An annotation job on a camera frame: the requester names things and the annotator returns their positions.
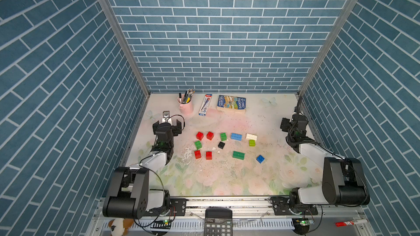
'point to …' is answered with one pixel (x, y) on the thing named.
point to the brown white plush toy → (119, 226)
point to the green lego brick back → (223, 136)
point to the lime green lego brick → (252, 142)
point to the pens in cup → (188, 95)
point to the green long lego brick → (238, 155)
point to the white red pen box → (205, 104)
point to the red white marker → (351, 222)
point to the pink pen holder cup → (186, 108)
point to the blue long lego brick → (236, 136)
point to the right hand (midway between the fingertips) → (293, 120)
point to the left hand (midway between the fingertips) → (172, 120)
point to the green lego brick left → (198, 144)
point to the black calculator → (218, 222)
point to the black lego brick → (221, 145)
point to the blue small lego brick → (260, 159)
